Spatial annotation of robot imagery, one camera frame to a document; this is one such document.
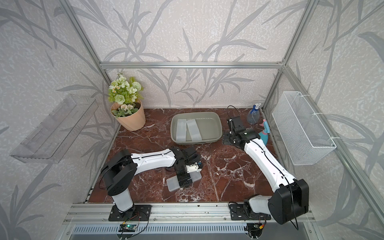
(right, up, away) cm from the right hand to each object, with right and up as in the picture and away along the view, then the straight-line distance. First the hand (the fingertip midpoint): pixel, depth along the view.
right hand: (229, 137), depth 83 cm
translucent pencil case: (-21, +2, +23) cm, 31 cm away
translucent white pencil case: (-30, -1, +19) cm, 35 cm away
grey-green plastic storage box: (-9, +7, +29) cm, 31 cm away
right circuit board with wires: (+10, -44, -11) cm, 46 cm away
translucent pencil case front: (-31, -25, 0) cm, 40 cm away
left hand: (-24, -24, +1) cm, 34 cm away
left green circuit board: (-51, -42, -12) cm, 67 cm away
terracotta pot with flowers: (-63, +19, +11) cm, 66 cm away
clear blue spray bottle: (+22, +13, +23) cm, 35 cm away
